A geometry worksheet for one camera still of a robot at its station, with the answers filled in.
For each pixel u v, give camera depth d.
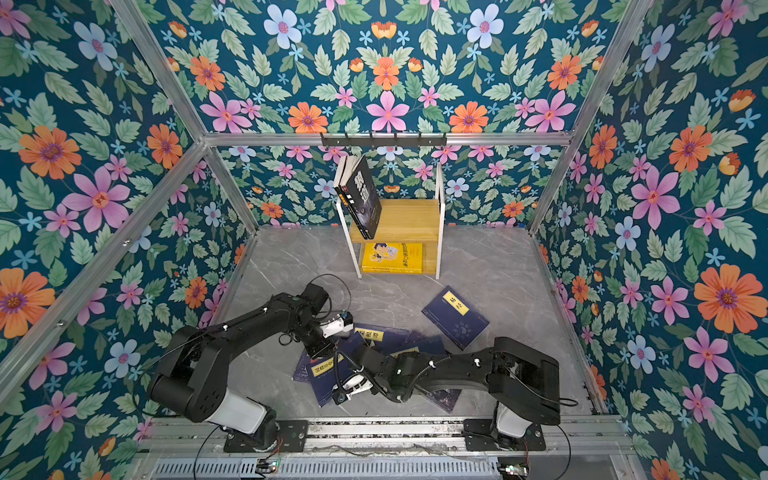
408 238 0.89
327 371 0.82
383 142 0.93
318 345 0.77
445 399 0.78
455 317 0.94
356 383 0.68
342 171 0.78
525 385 0.41
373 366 0.60
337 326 0.80
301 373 0.83
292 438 0.73
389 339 0.88
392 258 1.02
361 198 0.82
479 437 0.72
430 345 0.86
